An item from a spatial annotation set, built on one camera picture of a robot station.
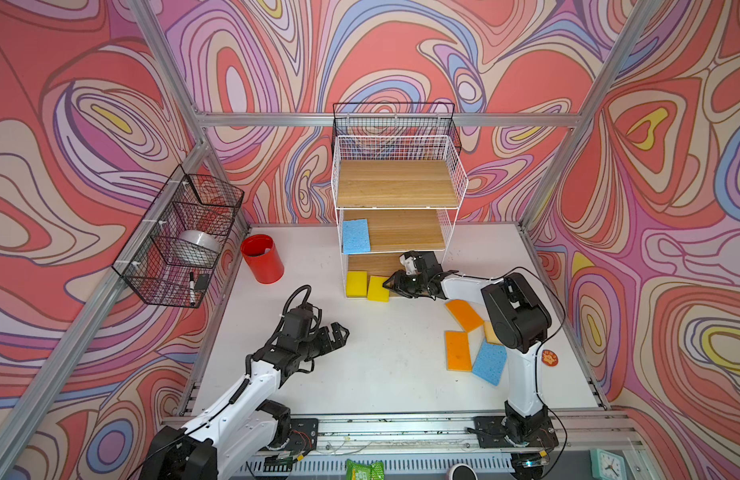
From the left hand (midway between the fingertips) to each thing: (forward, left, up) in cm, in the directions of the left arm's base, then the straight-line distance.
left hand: (341, 335), depth 84 cm
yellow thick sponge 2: (+17, -10, -3) cm, 20 cm away
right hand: (+18, -14, -4) cm, 23 cm away
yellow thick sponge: (+20, -3, -3) cm, 20 cm away
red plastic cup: (+28, +29, +5) cm, 40 cm away
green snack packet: (-31, -6, -4) cm, 32 cm away
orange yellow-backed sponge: (-11, -33, +24) cm, 42 cm away
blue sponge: (+21, -4, +19) cm, 29 cm away
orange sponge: (-3, -34, -6) cm, 35 cm away
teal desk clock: (-30, -63, -4) cm, 70 cm away
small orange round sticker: (-4, -61, -6) cm, 61 cm away
